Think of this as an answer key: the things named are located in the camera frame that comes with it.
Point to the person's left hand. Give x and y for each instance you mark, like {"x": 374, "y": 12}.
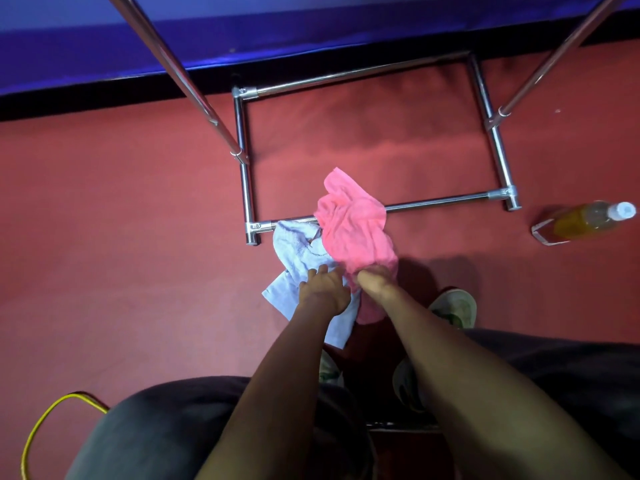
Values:
{"x": 325, "y": 292}

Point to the person's right hand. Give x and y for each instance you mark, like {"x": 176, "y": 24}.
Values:
{"x": 377, "y": 284}

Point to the light blue towel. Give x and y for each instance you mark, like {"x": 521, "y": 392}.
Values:
{"x": 295, "y": 249}

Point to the pink towel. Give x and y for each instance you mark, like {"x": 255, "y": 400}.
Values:
{"x": 355, "y": 229}

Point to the chrome metal rack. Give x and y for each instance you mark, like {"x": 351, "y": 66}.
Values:
{"x": 248, "y": 194}

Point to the person's left forearm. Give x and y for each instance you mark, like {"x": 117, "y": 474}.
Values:
{"x": 280, "y": 394}

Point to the person's right forearm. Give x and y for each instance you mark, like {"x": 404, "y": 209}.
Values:
{"x": 475, "y": 394}

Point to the pale sneaker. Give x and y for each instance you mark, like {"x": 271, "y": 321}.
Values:
{"x": 330, "y": 369}
{"x": 455, "y": 307}

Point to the bottle of amber liquid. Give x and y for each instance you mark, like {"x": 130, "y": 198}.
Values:
{"x": 580, "y": 222}

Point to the grey trousers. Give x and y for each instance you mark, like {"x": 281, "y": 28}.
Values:
{"x": 150, "y": 434}

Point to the blue printed banner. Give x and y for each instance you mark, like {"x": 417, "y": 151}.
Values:
{"x": 50, "y": 44}

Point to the black stool frame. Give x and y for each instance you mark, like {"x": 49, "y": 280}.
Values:
{"x": 400, "y": 425}

